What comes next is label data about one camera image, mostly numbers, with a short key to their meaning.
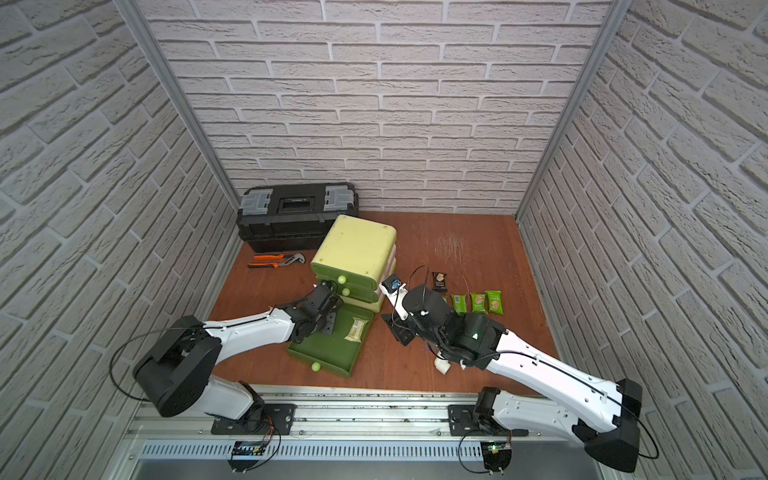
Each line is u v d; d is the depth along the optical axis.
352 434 0.73
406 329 0.59
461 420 0.74
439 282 0.99
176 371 0.43
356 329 0.87
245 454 0.71
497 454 0.71
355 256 0.80
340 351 0.84
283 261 1.04
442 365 0.81
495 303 0.95
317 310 0.70
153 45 0.75
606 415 0.40
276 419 0.74
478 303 0.94
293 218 0.97
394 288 0.58
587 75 0.79
